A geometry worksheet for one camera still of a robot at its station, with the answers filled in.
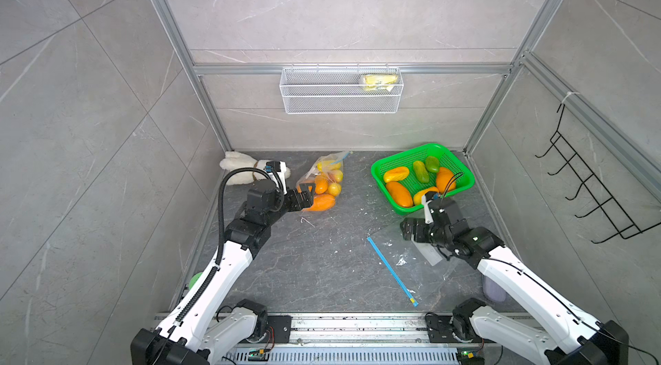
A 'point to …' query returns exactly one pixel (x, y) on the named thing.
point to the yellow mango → (330, 166)
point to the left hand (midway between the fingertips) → (304, 182)
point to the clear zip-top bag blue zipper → (327, 174)
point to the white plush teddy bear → (235, 159)
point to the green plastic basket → (402, 180)
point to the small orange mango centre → (321, 184)
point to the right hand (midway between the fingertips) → (415, 224)
